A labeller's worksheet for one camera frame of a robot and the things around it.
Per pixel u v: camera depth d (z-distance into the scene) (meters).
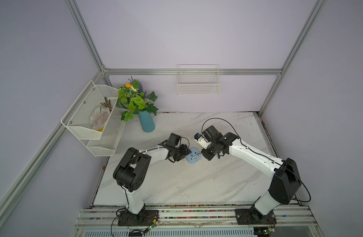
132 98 0.79
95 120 0.76
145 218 0.73
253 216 0.65
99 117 0.79
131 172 0.49
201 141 0.76
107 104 0.82
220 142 0.59
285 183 0.43
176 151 0.80
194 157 0.93
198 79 0.97
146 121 1.04
